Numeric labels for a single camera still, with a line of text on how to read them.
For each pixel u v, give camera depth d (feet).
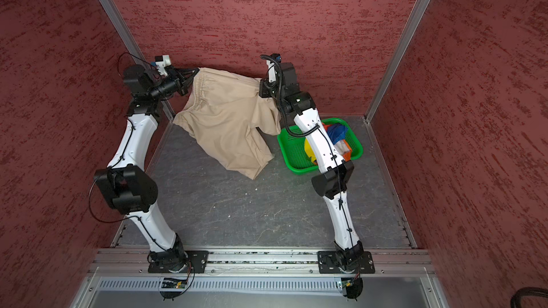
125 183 1.57
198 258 2.47
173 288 2.38
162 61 2.31
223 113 2.95
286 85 1.96
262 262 2.49
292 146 3.19
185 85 2.32
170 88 2.23
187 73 2.38
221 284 2.33
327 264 2.42
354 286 2.35
